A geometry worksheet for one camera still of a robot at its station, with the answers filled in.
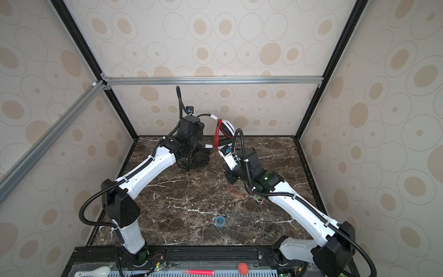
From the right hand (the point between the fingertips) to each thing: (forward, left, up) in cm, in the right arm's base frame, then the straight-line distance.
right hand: (225, 164), depth 74 cm
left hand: (+18, +11, +10) cm, 23 cm away
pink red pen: (-36, +11, -24) cm, 45 cm away
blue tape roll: (-16, +3, -25) cm, 30 cm away
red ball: (-35, -7, -22) cm, 42 cm away
